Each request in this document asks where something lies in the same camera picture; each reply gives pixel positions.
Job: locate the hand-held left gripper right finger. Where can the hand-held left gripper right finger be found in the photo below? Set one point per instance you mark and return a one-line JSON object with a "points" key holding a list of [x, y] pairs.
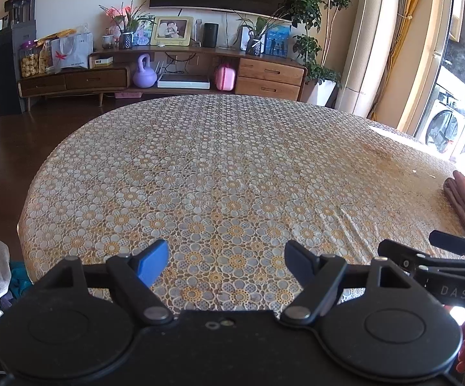
{"points": [[299, 259]]}

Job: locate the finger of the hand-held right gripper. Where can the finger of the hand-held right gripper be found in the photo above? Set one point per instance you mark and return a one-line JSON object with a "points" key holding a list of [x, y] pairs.
{"points": [[401, 253], [449, 241]]}

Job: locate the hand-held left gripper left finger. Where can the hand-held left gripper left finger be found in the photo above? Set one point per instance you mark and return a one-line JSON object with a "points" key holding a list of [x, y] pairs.
{"points": [[152, 263]]}

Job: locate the washing machine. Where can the washing machine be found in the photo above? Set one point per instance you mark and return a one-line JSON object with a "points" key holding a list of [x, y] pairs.
{"points": [[443, 124]]}

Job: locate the teal cloth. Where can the teal cloth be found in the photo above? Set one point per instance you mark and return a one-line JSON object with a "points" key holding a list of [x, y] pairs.
{"points": [[19, 281]]}

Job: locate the tall plant in white pot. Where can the tall plant in white pot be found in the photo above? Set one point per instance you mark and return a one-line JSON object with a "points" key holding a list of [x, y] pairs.
{"points": [[321, 92]]}

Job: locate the pink flat box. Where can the pink flat box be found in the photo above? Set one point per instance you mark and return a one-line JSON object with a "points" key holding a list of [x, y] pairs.
{"points": [[128, 95]]}

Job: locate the white flat box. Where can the white flat box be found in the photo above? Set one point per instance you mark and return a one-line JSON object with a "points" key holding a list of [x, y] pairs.
{"points": [[183, 81]]}

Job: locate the purple kettlebell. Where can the purple kettlebell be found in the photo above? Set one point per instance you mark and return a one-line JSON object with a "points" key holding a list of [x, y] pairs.
{"points": [[144, 78]]}

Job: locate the wooden television cabinet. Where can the wooden television cabinet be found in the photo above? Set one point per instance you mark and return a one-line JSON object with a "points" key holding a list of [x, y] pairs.
{"points": [[270, 70]]}

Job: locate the white router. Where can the white router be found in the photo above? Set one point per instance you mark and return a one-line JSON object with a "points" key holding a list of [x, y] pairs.
{"points": [[159, 72]]}

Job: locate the pink case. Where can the pink case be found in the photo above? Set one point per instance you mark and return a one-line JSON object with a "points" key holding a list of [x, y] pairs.
{"points": [[226, 78]]}

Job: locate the cream standing air conditioner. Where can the cream standing air conditioner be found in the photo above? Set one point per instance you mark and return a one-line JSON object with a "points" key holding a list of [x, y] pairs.
{"points": [[371, 48]]}

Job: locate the cream box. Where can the cream box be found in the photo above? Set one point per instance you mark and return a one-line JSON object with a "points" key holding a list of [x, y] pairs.
{"points": [[100, 61]]}

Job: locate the potted orchid with patterned pot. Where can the potted orchid with patterned pot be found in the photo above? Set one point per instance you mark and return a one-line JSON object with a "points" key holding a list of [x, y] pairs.
{"points": [[255, 47]]}

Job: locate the blue picture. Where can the blue picture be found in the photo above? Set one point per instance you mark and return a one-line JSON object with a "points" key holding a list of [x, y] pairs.
{"points": [[278, 42]]}

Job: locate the pink flower potted plant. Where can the pink flower potted plant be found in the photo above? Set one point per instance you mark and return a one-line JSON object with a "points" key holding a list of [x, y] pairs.
{"points": [[126, 40]]}

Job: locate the white shopping bag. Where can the white shopping bag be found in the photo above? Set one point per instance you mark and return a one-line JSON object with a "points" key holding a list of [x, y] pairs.
{"points": [[71, 52]]}

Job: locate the yellow snack bag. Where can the yellow snack bag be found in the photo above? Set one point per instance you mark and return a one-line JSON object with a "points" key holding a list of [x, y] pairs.
{"points": [[45, 58]]}

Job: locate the snack jar with purple lid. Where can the snack jar with purple lid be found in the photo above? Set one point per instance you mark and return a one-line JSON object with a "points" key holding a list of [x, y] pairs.
{"points": [[29, 66]]}

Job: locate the black cabinet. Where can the black cabinet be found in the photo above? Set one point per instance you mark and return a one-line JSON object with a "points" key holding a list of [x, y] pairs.
{"points": [[7, 80]]}

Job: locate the black speaker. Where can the black speaker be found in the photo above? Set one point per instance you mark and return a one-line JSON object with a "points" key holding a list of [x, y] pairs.
{"points": [[210, 35]]}

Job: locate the yellow curtain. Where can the yellow curtain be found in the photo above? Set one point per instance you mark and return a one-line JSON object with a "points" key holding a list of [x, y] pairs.
{"points": [[411, 8]]}

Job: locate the black countertop appliance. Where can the black countertop appliance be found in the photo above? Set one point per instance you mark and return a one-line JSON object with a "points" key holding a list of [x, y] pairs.
{"points": [[19, 8]]}

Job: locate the small blue photo frame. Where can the small blue photo frame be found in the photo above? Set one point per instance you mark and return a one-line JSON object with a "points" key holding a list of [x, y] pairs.
{"points": [[143, 34]]}

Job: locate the yellow-green photo frame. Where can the yellow-green photo frame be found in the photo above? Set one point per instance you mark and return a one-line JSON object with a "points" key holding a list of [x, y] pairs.
{"points": [[172, 31]]}

